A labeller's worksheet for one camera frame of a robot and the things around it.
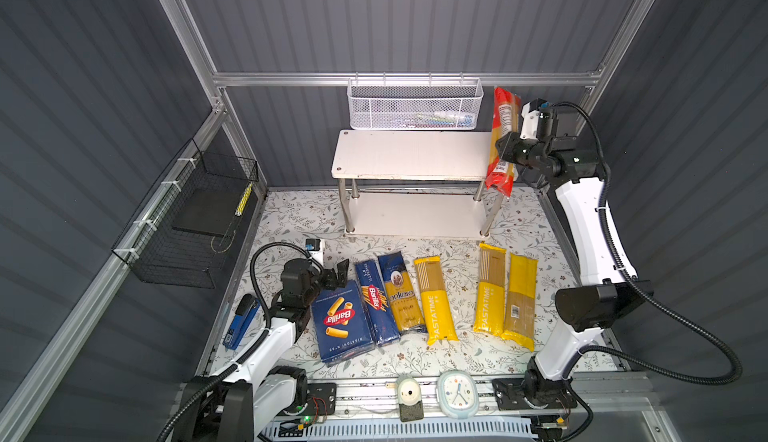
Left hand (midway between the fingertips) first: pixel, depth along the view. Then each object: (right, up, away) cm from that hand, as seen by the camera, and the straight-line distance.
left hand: (332, 259), depth 86 cm
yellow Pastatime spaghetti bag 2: (+46, -14, +2) cm, 49 cm away
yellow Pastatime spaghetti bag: (+31, -16, -1) cm, 35 cm away
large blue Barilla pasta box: (+4, -17, -6) cm, 18 cm away
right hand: (+46, +31, -11) cm, 57 cm away
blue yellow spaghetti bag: (+21, -14, +2) cm, 25 cm away
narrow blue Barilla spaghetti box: (+14, -16, -1) cm, 22 cm away
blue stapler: (-24, -15, -3) cm, 28 cm away
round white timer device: (+21, -30, -18) cm, 41 cm away
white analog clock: (+33, -31, -14) cm, 47 cm away
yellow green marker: (-23, +17, -6) cm, 29 cm away
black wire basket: (-35, +8, -13) cm, 38 cm away
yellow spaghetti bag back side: (+56, -13, +2) cm, 57 cm away
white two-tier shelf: (+27, +26, +39) cm, 55 cm away
